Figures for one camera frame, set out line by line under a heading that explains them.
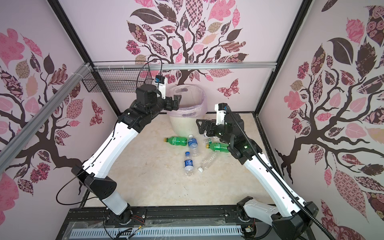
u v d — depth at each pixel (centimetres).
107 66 90
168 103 61
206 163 89
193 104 81
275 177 42
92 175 42
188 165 87
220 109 58
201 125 60
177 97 62
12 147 51
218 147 95
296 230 36
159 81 56
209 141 98
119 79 122
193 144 98
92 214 77
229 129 50
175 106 63
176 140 98
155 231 70
